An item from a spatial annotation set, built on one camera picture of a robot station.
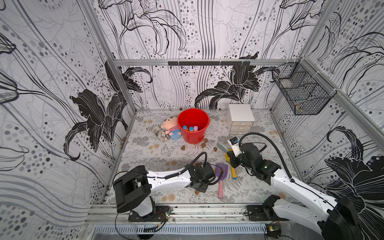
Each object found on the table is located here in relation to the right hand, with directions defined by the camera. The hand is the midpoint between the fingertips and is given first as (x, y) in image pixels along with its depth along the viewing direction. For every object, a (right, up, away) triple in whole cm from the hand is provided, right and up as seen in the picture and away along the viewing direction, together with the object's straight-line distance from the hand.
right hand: (229, 151), depth 82 cm
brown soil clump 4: (-6, -1, +14) cm, 15 cm away
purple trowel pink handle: (-19, +13, +2) cm, 23 cm away
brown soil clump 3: (-27, -1, +16) cm, 32 cm away
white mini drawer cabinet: (+10, +18, +14) cm, 25 cm away
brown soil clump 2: (-14, +1, +17) cm, 22 cm away
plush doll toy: (-38, +12, +19) cm, 44 cm away
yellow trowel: (-25, +13, +4) cm, 28 cm away
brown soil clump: (-12, +4, +19) cm, 23 cm away
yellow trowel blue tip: (-22, +13, +2) cm, 25 cm away
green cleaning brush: (-4, +2, +1) cm, 4 cm away
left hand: (-16, -21, -1) cm, 26 cm away
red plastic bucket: (-20, +16, +9) cm, 27 cm away
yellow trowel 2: (+3, -12, +4) cm, 13 cm away
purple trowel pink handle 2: (-5, -13, +5) cm, 15 cm away
